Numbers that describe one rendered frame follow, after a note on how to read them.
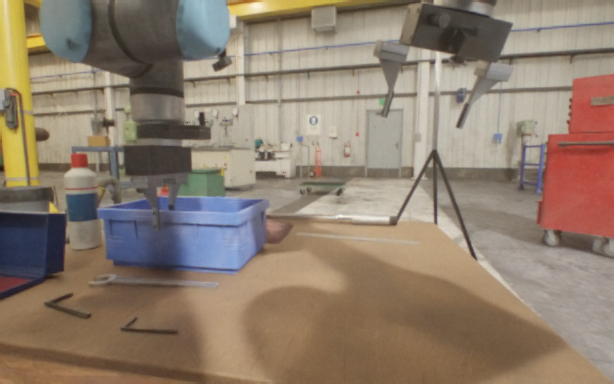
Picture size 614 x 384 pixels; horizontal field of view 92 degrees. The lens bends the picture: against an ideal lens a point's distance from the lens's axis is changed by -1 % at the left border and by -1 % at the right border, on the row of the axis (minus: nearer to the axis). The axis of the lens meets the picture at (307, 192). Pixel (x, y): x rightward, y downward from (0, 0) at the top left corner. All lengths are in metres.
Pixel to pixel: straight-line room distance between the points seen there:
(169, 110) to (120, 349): 0.36
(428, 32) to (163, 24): 0.33
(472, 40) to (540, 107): 10.64
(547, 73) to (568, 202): 8.60
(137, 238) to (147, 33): 0.39
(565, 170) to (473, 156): 7.70
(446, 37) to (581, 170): 2.44
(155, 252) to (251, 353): 0.34
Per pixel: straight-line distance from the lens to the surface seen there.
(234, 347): 0.40
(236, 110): 6.69
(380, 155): 10.13
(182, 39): 0.42
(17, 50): 4.46
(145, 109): 0.58
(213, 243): 0.59
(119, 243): 0.70
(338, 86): 10.58
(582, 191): 2.86
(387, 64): 0.47
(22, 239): 0.80
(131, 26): 0.46
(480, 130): 10.51
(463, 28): 0.47
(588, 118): 2.86
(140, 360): 0.42
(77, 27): 0.49
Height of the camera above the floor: 0.69
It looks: 7 degrees down
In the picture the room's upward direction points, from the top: straight up
